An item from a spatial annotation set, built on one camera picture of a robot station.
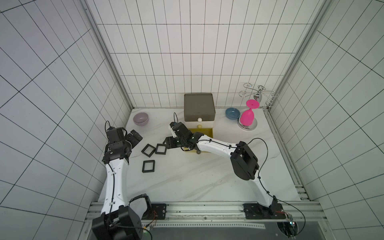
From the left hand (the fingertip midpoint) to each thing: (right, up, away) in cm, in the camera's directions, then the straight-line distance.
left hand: (133, 140), depth 80 cm
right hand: (+13, -4, +6) cm, 15 cm away
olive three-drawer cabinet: (+37, +16, +10) cm, 41 cm away
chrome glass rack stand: (+72, +26, +8) cm, 77 cm away
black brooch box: (+1, -8, +16) cm, 17 cm away
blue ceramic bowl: (+64, +16, +34) cm, 74 cm away
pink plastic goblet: (+67, +13, +12) cm, 70 cm away
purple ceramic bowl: (-6, +12, +28) cm, 31 cm away
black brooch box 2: (+11, -10, +15) cm, 22 cm away
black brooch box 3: (+5, -17, +10) cm, 20 cm away
